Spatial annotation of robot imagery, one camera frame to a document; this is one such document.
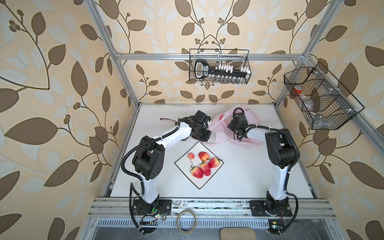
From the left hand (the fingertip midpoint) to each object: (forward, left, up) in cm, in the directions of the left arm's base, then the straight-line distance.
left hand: (209, 137), depth 88 cm
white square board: (-14, +14, -10) cm, 22 cm away
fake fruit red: (-19, +7, -8) cm, 21 cm away
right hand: (+15, -16, -9) cm, 24 cm away
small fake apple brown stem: (-10, +1, -8) cm, 13 cm away
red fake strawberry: (-17, +2, -7) cm, 18 cm away
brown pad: (-45, -12, -8) cm, 47 cm away
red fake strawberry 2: (-13, -3, -7) cm, 15 cm away
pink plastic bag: (+3, -7, 0) cm, 7 cm away
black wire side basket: (+7, -55, +24) cm, 61 cm away
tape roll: (-40, +15, -7) cm, 44 cm away
